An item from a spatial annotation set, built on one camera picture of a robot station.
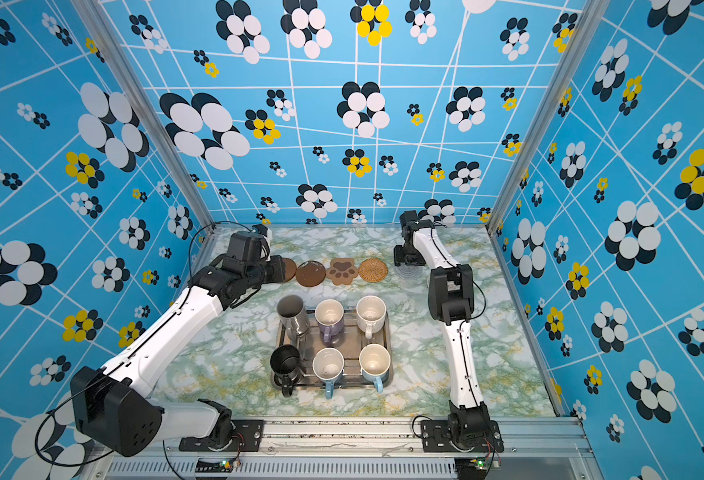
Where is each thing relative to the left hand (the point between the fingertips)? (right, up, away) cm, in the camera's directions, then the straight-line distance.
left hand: (286, 262), depth 81 cm
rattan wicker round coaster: (+25, -4, +25) cm, 35 cm away
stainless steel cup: (+1, -16, +6) cm, 17 cm away
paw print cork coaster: (+14, -4, +24) cm, 28 cm away
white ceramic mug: (+24, -17, +13) cm, 32 cm away
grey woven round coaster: (+39, -4, +24) cm, 46 cm away
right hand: (+38, -1, +28) cm, 47 cm away
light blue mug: (+12, -30, +3) cm, 32 cm away
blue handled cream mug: (+24, -29, +3) cm, 38 cm away
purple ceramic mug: (+11, -18, +12) cm, 24 cm away
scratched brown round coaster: (+3, -5, +25) cm, 25 cm away
